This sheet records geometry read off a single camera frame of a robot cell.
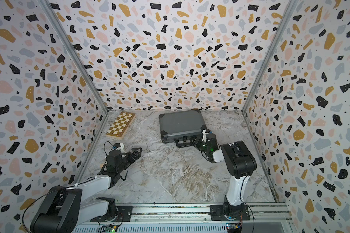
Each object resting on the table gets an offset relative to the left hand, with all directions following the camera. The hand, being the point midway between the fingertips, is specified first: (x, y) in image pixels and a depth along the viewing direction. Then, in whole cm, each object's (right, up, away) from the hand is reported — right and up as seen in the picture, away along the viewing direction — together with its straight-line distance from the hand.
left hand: (139, 151), depth 89 cm
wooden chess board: (-20, +14, +17) cm, 30 cm away
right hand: (+32, +6, +9) cm, 34 cm away
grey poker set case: (+24, +15, +12) cm, 31 cm away
